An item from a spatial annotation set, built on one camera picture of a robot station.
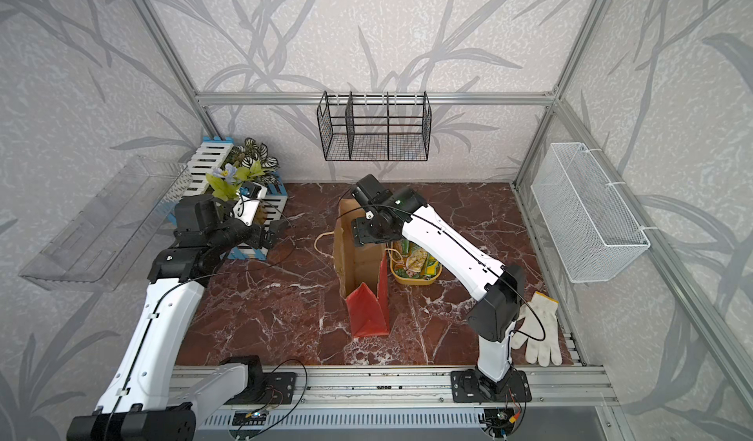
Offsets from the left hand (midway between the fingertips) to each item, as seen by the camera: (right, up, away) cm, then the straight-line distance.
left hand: (270, 211), depth 72 cm
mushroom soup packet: (+38, -16, +19) cm, 45 cm away
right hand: (+23, -6, +6) cm, 25 cm away
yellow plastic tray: (+42, -18, +14) cm, 48 cm away
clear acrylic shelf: (-36, -8, -7) cm, 38 cm away
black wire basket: (+24, +31, +33) cm, 51 cm away
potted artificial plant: (-14, +14, +17) cm, 26 cm away
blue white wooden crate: (-31, +17, +24) cm, 43 cm away
